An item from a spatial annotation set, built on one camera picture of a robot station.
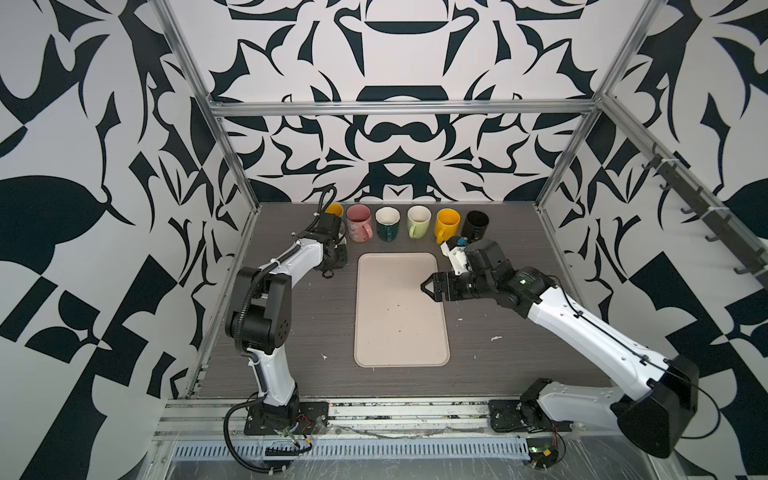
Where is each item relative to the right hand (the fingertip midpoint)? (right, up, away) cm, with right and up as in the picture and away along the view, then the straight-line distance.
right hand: (433, 284), depth 75 cm
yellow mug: (+9, +15, +28) cm, 33 cm away
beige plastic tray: (-8, -14, +15) cm, 22 cm away
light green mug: (0, +17, +28) cm, 32 cm away
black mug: (+19, +15, +28) cm, 37 cm away
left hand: (-27, +6, +21) cm, 35 cm away
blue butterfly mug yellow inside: (-29, +21, +30) cm, 47 cm away
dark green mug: (-11, +16, +27) cm, 34 cm away
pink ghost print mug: (-20, +14, +26) cm, 36 cm away
